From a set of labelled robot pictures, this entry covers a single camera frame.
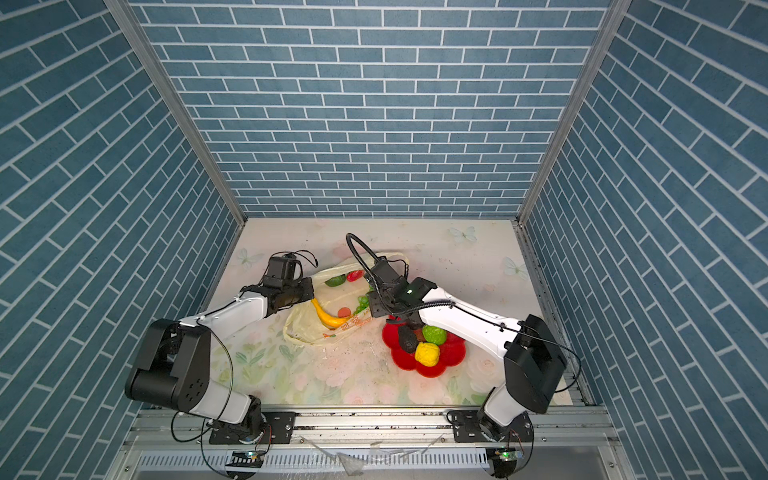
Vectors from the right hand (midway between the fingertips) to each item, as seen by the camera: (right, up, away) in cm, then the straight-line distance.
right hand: (374, 296), depth 83 cm
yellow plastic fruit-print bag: (-13, -5, +13) cm, 19 cm away
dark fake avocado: (+10, -12, 0) cm, 16 cm away
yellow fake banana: (-14, -9, +6) cm, 18 cm away
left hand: (-20, +1, +11) cm, 23 cm away
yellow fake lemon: (+15, -15, -2) cm, 21 cm away
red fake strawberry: (-8, +4, +17) cm, 19 cm away
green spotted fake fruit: (+17, -12, +2) cm, 21 cm away
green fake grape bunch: (-4, -3, +10) cm, 12 cm away
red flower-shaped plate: (+22, -16, 0) cm, 27 cm away
